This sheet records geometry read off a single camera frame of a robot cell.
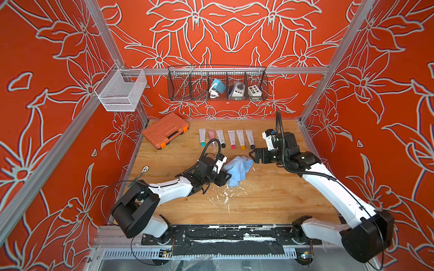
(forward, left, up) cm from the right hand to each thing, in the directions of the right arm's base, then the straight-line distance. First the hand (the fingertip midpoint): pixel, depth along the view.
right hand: (253, 152), depth 77 cm
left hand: (-4, +12, -13) cm, 18 cm away
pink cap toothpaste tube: (+24, +8, -18) cm, 31 cm away
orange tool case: (+27, +51, -14) cm, 60 cm away
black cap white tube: (+27, +16, -19) cm, 37 cm away
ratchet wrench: (0, +59, -18) cm, 61 cm away
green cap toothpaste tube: (+29, +28, -19) cm, 45 cm away
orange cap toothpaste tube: (+24, +2, -18) cm, 31 cm away
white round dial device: (+34, +6, +11) cm, 37 cm away
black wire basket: (+44, +33, +9) cm, 56 cm away
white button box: (+37, -4, +9) cm, 38 cm away
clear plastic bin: (+34, +72, +11) cm, 81 cm away
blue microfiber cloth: (-3, +7, -10) cm, 12 cm away
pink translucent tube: (+28, +22, -21) cm, 41 cm away
